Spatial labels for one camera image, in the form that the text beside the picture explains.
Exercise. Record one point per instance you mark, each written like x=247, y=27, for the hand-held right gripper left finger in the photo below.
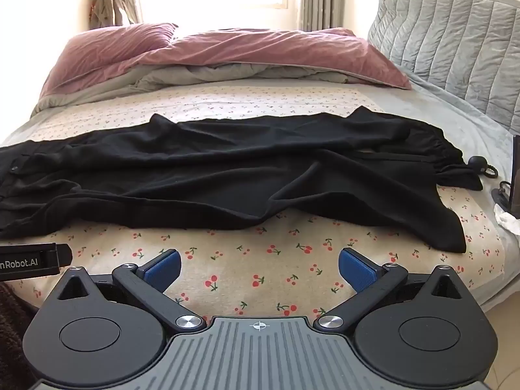
x=164, y=270

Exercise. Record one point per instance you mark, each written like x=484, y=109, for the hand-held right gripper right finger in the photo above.
x=357, y=270

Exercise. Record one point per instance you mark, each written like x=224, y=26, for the grey quilted headboard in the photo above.
x=447, y=40

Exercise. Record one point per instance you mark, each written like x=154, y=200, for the black pants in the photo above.
x=203, y=162

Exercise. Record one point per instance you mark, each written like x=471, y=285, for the white tissue paper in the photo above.
x=508, y=221

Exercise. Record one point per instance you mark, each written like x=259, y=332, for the hanging clothes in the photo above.
x=107, y=6

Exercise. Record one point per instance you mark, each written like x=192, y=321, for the grey plush blanket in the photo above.
x=467, y=122

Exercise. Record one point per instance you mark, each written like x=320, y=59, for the pink and grey duvet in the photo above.
x=264, y=48

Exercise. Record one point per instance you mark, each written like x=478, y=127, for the dark round phone stand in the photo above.
x=501, y=195

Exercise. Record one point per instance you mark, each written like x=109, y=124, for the black earbud case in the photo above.
x=476, y=164

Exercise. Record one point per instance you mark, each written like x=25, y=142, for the cherry print bed sheet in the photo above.
x=264, y=260

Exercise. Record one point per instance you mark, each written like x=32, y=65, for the pink pillow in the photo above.
x=105, y=46

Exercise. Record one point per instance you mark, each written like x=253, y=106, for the dark brown fuzzy cloth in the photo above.
x=10, y=317

